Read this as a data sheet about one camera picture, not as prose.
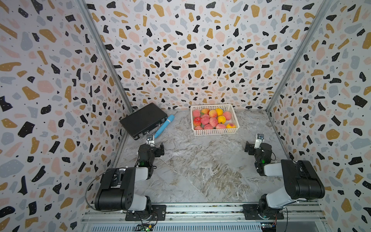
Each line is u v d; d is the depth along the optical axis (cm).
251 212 73
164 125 109
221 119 109
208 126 103
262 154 73
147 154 70
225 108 117
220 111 114
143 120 110
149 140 80
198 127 104
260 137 82
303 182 46
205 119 106
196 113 113
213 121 107
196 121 107
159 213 73
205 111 113
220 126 105
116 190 43
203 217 73
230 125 104
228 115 112
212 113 113
